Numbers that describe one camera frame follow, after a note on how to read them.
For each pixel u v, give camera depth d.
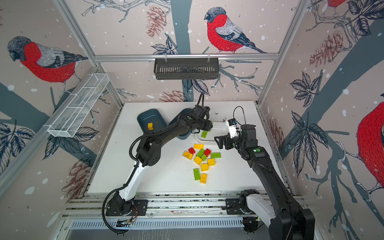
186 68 1.04
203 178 0.83
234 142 0.68
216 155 0.92
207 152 0.92
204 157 0.89
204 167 0.86
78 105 0.78
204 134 1.01
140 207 0.73
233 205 0.73
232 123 0.68
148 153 0.59
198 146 0.96
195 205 0.75
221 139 0.70
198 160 0.88
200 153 0.93
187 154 0.92
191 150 0.95
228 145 0.70
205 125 0.87
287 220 0.38
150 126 1.04
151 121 1.08
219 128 1.03
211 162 0.88
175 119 1.04
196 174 0.85
